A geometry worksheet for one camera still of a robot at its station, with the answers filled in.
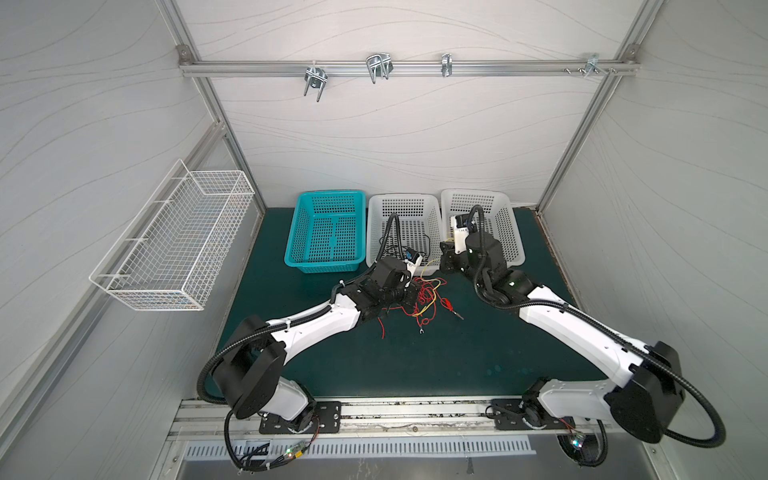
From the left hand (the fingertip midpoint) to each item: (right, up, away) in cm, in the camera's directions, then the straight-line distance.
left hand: (423, 281), depth 83 cm
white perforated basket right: (+32, +19, +29) cm, 47 cm away
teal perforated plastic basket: (-34, +15, +32) cm, 49 cm away
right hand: (+6, +13, -5) cm, 15 cm away
